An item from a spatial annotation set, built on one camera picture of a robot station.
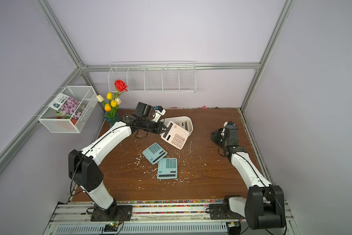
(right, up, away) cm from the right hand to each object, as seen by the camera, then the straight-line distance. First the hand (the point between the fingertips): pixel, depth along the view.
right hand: (212, 132), depth 87 cm
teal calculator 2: (-27, -22, 0) cm, 35 cm away
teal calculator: (-36, -14, +7) cm, 39 cm away
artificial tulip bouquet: (-59, +15, -4) cm, 61 cm away
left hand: (-27, +2, -6) cm, 27 cm away
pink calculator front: (-22, -1, -4) cm, 23 cm away
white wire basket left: (-75, +22, -2) cm, 78 cm away
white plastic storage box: (-23, +8, +18) cm, 30 cm away
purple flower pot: (-77, +14, -13) cm, 79 cm away
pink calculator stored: (-16, +4, +20) cm, 26 cm away
